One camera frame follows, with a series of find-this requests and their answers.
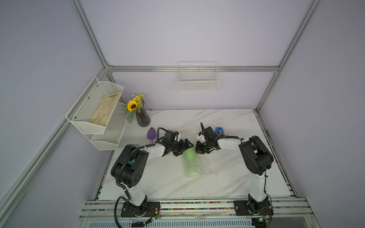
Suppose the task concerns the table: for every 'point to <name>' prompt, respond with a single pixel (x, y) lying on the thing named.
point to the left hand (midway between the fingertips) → (189, 149)
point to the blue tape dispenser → (219, 130)
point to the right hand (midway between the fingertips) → (194, 152)
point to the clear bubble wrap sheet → (205, 165)
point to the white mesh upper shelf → (90, 113)
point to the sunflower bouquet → (133, 105)
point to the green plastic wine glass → (190, 162)
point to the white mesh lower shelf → (110, 139)
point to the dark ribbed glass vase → (143, 118)
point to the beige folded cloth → (103, 109)
